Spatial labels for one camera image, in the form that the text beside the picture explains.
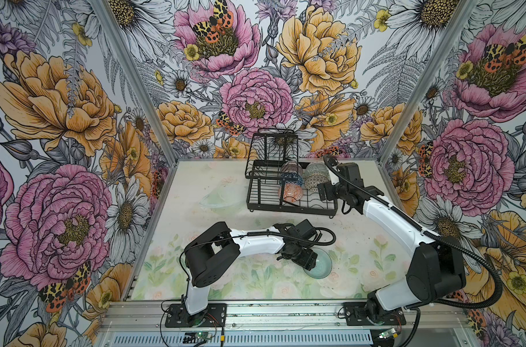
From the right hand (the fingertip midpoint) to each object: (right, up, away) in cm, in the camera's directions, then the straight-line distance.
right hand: (331, 190), depth 88 cm
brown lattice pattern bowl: (-4, +4, +20) cm, 21 cm away
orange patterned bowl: (-14, -2, +17) cm, 22 cm away
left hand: (-12, -29, -5) cm, 31 cm away
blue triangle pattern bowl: (-17, +5, -6) cm, 19 cm away
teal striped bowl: (-4, -29, -5) cm, 29 cm away
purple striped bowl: (-14, +11, +20) cm, 27 cm away
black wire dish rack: (-22, +3, -1) cm, 22 cm away
